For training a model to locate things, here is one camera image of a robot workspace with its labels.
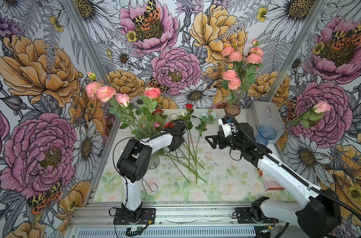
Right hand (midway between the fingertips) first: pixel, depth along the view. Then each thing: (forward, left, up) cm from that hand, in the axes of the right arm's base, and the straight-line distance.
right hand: (211, 138), depth 79 cm
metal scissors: (-17, +32, -21) cm, 42 cm away
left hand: (+7, +19, -18) cm, 27 cm away
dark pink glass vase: (+23, -17, -3) cm, 29 cm away
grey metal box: (+24, -39, -7) cm, 46 cm away
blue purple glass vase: (+6, -32, -4) cm, 33 cm away
